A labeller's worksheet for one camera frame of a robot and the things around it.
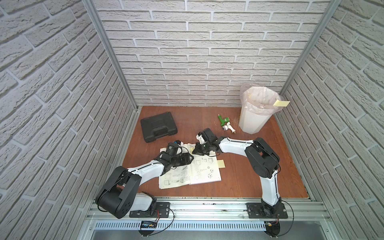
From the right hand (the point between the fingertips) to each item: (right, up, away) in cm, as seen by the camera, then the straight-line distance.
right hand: (193, 152), depth 93 cm
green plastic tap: (+22, +19, +17) cm, 34 cm away
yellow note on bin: (+52, +30, -7) cm, 60 cm away
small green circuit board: (-21, -31, -22) cm, 44 cm away
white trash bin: (+37, +18, +1) cm, 42 cm away
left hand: (-4, -1, -3) cm, 5 cm away
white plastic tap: (+23, +15, +11) cm, 29 cm away
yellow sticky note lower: (+17, -6, -3) cm, 19 cm away
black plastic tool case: (-27, +16, +8) cm, 32 cm away
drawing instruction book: (+6, -9, -6) cm, 12 cm away
